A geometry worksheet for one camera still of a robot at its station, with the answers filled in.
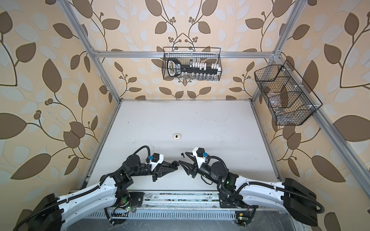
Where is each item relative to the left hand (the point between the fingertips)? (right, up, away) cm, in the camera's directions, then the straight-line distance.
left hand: (173, 167), depth 69 cm
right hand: (+5, +4, 0) cm, 6 cm away
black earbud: (+3, 0, +22) cm, 22 cm away
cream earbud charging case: (-1, +11, +27) cm, 30 cm away
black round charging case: (+1, +1, +1) cm, 2 cm away
